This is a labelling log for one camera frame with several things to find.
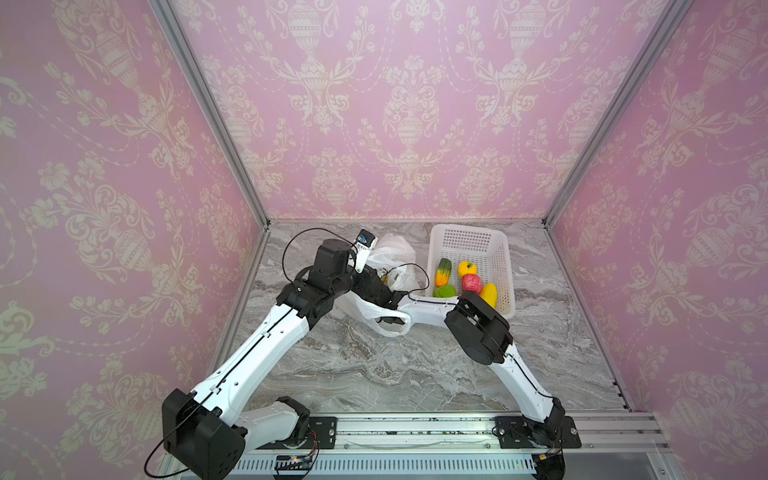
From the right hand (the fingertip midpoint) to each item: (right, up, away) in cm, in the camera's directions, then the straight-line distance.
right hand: (350, 282), depth 97 cm
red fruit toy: (+39, 0, -3) cm, 39 cm away
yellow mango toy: (+45, -3, -3) cm, 45 cm away
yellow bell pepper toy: (+39, +4, +2) cm, 39 cm away
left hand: (+8, +7, -21) cm, 24 cm away
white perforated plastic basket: (+48, +12, +12) cm, 51 cm away
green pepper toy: (+31, -3, -3) cm, 31 cm away
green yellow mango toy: (+31, +3, +2) cm, 31 cm away
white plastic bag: (+15, +9, -13) cm, 21 cm away
